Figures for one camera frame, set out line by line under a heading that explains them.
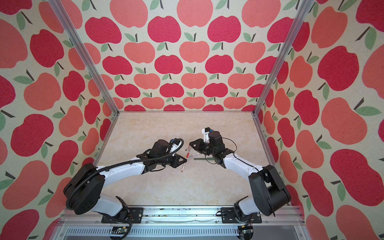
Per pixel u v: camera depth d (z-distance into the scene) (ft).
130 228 2.23
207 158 3.12
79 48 2.75
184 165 2.69
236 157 1.94
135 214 2.49
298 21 2.41
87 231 2.31
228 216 2.41
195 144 2.62
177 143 2.52
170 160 2.42
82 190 1.42
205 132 2.67
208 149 2.43
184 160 2.69
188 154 2.74
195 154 3.16
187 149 2.75
